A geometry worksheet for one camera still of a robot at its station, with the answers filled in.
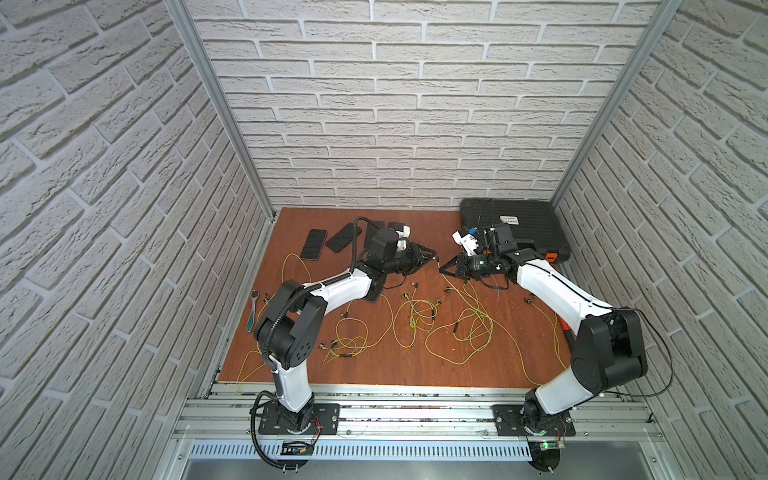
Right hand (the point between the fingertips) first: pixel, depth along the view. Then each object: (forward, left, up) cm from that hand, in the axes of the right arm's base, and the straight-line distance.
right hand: (444, 270), depth 84 cm
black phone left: (+27, +33, -14) cm, 44 cm away
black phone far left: (+25, +44, -15) cm, 53 cm away
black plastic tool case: (+27, -40, -11) cm, 50 cm away
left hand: (+4, 0, +4) cm, 5 cm away
